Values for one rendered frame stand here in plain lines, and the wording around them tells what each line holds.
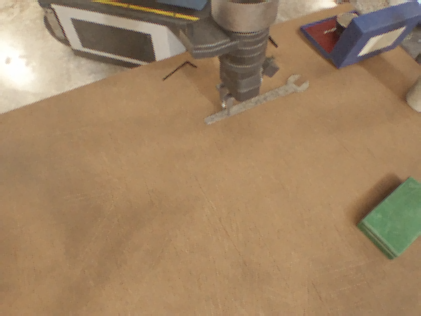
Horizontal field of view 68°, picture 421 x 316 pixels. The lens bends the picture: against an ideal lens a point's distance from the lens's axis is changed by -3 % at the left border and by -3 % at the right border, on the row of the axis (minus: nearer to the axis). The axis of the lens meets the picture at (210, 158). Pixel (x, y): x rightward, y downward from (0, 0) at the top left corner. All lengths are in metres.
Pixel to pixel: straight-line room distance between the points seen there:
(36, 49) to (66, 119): 1.06
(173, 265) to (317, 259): 0.21
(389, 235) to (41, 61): 1.48
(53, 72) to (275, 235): 1.26
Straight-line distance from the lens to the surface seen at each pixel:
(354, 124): 0.65
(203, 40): 0.45
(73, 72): 1.51
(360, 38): 0.67
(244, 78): 0.52
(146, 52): 1.25
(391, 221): 0.55
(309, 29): 0.82
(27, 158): 0.66
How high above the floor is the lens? 0.95
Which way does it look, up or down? 59 degrees down
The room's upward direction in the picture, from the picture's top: 2 degrees counter-clockwise
